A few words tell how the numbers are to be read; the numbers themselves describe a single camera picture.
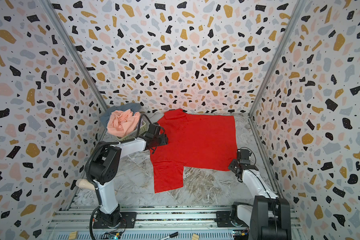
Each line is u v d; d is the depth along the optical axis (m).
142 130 1.07
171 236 0.70
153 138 0.78
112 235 0.70
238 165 0.66
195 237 0.69
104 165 0.51
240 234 0.72
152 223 0.73
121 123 1.03
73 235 0.69
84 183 0.82
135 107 1.13
